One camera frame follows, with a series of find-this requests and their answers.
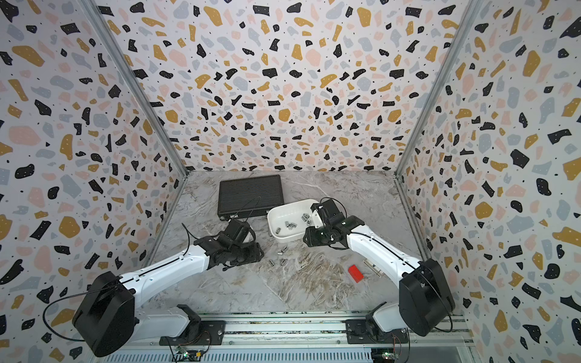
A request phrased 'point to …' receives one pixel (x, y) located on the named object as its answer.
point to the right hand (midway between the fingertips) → (306, 238)
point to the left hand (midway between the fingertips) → (263, 254)
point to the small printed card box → (373, 268)
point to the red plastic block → (355, 274)
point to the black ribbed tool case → (249, 197)
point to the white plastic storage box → (298, 212)
